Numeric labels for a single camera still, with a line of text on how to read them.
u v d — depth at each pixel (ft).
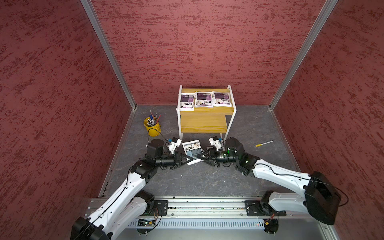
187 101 2.48
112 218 1.37
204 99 2.51
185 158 2.32
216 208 2.48
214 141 2.41
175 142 2.32
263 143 3.26
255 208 2.41
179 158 2.13
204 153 2.36
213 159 2.11
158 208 2.44
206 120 3.01
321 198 1.35
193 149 2.43
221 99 2.50
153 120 3.26
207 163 2.28
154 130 3.23
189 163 2.28
